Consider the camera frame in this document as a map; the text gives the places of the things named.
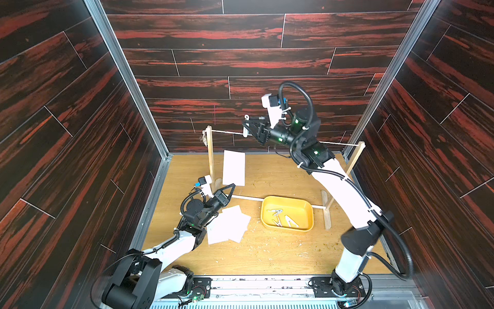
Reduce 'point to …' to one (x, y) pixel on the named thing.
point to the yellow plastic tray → (287, 213)
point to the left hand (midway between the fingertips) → (236, 187)
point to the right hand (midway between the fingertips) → (249, 117)
